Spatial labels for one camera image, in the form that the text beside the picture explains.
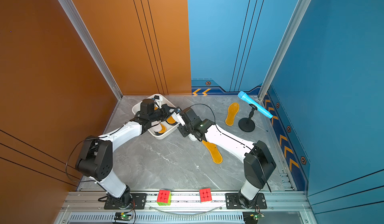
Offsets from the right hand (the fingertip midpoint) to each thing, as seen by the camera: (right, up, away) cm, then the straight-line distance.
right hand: (183, 124), depth 83 cm
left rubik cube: (-8, -34, -13) cm, 37 cm away
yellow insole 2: (-14, -5, +13) cm, 20 cm away
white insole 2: (-3, +4, -11) cm, 12 cm away
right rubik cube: (+12, -33, -12) cm, 37 cm away
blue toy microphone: (+39, +13, +3) cm, 41 cm away
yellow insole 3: (+35, +8, +29) cm, 46 cm away
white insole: (-18, -4, +12) cm, 22 cm away
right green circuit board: (+34, -43, -13) cm, 56 cm away
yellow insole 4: (+20, -20, +4) cm, 28 cm away
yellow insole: (-7, +2, 0) cm, 7 cm away
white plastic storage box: (-36, +8, +24) cm, 44 cm away
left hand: (-4, +10, +4) cm, 11 cm away
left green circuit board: (-28, -43, -13) cm, 53 cm away
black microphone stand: (+42, -2, +17) cm, 45 cm away
